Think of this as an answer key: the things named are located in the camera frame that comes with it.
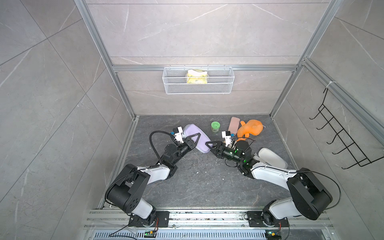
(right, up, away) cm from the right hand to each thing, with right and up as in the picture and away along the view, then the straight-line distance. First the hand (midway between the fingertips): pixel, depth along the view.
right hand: (207, 146), depth 77 cm
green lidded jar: (+8, +11, +30) cm, 32 cm away
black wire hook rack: (+62, 0, -15) cm, 64 cm away
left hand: (-3, +7, -1) cm, 8 cm away
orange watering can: (+33, +10, +27) cm, 44 cm away
